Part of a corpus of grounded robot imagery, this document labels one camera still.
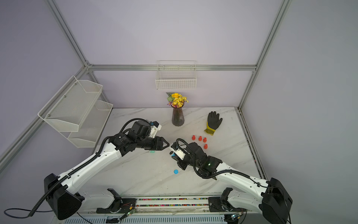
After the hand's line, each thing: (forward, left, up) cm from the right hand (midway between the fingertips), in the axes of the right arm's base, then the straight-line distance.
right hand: (175, 156), depth 78 cm
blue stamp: (0, +2, +4) cm, 5 cm away
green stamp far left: (+10, +17, -12) cm, 23 cm away
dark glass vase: (+32, -1, -4) cm, 33 cm away
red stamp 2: (+19, -17, -13) cm, 28 cm away
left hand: (+2, +6, +7) cm, 9 cm away
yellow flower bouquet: (+34, 0, +12) cm, 36 cm away
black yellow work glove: (+36, -29, -13) cm, 48 cm away
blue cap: (-4, +1, -14) cm, 14 cm away
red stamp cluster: (+19, -20, -14) cm, 31 cm away
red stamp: (+20, -12, -12) cm, 26 cm away
